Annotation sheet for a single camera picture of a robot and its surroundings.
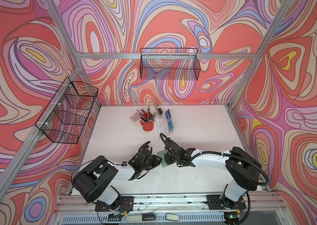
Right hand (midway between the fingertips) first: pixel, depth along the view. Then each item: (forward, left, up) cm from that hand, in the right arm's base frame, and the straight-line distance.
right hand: (168, 159), depth 89 cm
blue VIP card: (+30, -2, +9) cm, 31 cm away
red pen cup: (+25, +14, +3) cm, 29 cm away
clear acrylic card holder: (+25, +1, +5) cm, 26 cm away
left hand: (-1, +3, +1) cm, 3 cm away
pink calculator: (+33, +23, +2) cm, 40 cm away
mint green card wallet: (+3, +5, +2) cm, 6 cm away
